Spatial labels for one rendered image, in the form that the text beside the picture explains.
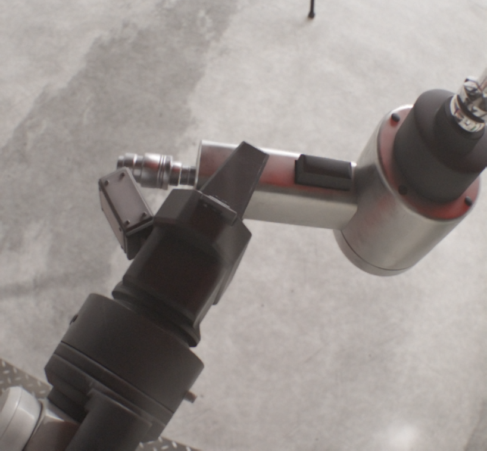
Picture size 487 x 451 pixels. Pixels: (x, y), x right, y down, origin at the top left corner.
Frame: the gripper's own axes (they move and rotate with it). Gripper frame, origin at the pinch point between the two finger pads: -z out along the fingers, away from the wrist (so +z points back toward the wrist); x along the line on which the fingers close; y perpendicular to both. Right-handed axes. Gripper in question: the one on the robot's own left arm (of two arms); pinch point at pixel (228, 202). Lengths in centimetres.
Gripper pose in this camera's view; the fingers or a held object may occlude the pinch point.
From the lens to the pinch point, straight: 42.1
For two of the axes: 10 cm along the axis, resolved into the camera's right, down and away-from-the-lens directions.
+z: -4.8, 7.6, -4.4
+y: -8.7, -4.9, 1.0
